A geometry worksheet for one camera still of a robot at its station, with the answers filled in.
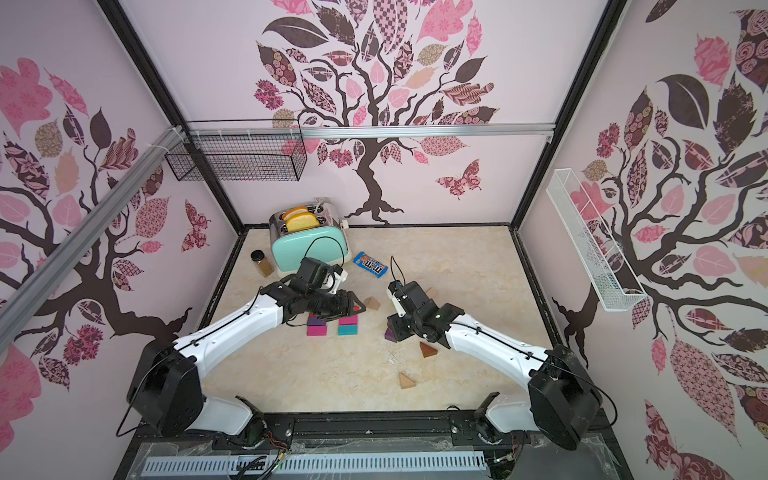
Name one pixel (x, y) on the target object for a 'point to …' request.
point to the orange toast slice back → (292, 212)
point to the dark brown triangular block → (427, 350)
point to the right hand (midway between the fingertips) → (396, 326)
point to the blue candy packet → (372, 265)
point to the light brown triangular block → (405, 381)
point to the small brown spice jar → (264, 266)
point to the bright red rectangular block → (356, 308)
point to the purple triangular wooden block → (389, 335)
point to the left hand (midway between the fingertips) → (356, 317)
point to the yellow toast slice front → (301, 220)
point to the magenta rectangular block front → (317, 330)
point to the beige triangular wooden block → (371, 303)
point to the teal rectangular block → (347, 330)
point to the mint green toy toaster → (325, 241)
